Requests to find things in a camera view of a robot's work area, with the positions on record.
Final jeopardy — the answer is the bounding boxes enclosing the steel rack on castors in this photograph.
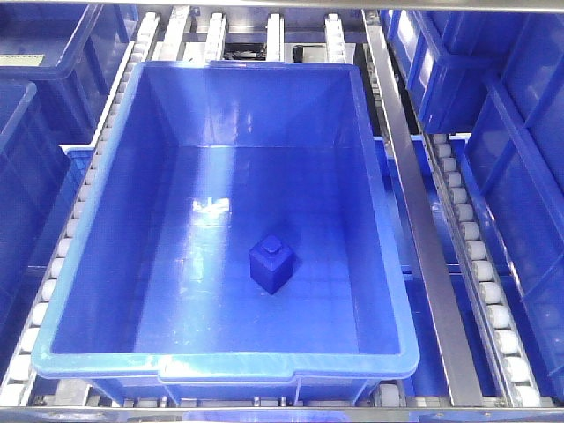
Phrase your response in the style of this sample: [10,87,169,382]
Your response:
[0,0,564,423]

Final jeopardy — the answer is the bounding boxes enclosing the row of blue bins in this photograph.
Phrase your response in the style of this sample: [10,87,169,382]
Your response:
[0,0,564,423]

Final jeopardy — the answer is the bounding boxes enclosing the large blue plastic bin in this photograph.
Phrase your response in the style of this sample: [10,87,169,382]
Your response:
[30,59,421,409]

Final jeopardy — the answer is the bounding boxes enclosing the blue plastic box slanted corners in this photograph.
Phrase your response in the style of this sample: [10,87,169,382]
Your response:
[248,234,296,296]

